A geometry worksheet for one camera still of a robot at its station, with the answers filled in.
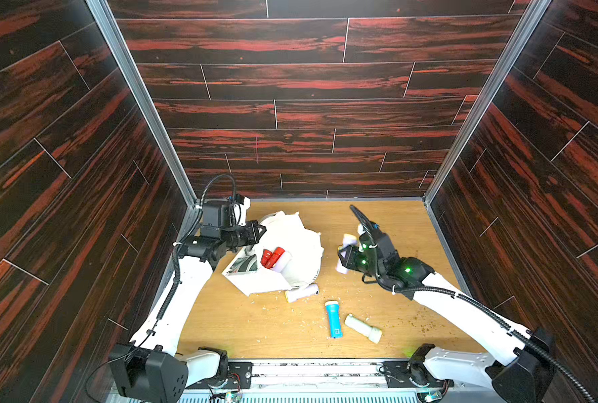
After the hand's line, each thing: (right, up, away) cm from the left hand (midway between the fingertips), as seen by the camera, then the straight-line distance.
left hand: (267, 228), depth 76 cm
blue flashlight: (+22, -31, +7) cm, 38 cm away
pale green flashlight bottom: (+31, -33, +5) cm, 45 cm away
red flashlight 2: (-3, -10, +20) cm, 22 cm away
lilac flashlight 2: (+8, -24, +11) cm, 27 cm away
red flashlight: (0, -12, +17) cm, 21 cm away
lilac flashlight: (+24, -3, -2) cm, 25 cm away
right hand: (+24, -7, +2) cm, 25 cm away
